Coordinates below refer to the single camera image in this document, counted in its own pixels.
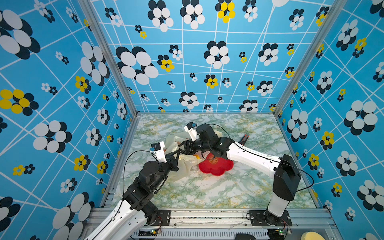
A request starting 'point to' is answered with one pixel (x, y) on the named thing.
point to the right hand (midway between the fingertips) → (182, 145)
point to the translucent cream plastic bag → (186, 163)
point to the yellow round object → (311, 235)
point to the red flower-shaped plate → (216, 166)
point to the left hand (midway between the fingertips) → (181, 151)
